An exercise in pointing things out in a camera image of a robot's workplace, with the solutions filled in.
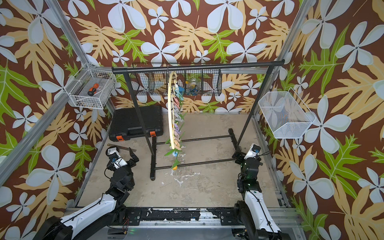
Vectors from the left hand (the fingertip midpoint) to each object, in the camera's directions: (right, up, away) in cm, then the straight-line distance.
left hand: (122, 151), depth 80 cm
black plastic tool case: (-11, +17, +29) cm, 35 cm away
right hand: (+67, +2, +3) cm, 67 cm away
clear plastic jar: (+39, +38, +16) cm, 57 cm away
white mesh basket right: (+92, +20, +4) cm, 94 cm away
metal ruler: (-11, -1, +21) cm, 24 cm away
